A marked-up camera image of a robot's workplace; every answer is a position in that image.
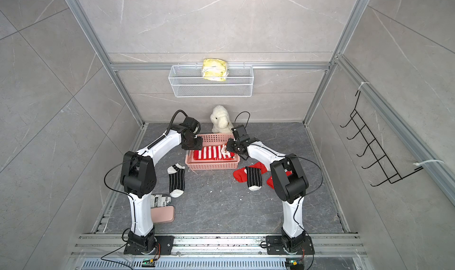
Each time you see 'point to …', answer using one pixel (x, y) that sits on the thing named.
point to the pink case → (163, 214)
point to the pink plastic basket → (212, 139)
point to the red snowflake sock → (270, 180)
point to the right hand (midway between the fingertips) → (229, 145)
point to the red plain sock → (240, 174)
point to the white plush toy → (220, 119)
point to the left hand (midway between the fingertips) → (200, 144)
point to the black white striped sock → (176, 180)
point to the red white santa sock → (218, 152)
